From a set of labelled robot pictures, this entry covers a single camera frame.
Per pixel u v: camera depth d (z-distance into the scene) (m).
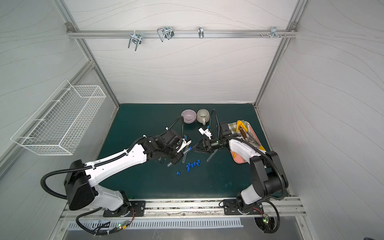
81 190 0.39
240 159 0.91
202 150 0.73
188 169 0.86
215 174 0.86
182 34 0.78
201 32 0.78
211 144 0.73
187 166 0.87
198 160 0.89
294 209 0.75
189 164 0.88
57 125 0.67
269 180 0.44
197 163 0.88
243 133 1.01
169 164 0.76
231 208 0.73
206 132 0.79
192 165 0.88
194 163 0.88
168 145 0.60
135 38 0.79
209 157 0.91
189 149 0.79
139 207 0.73
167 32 0.77
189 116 1.11
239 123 1.04
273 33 0.77
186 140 0.69
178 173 0.84
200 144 0.74
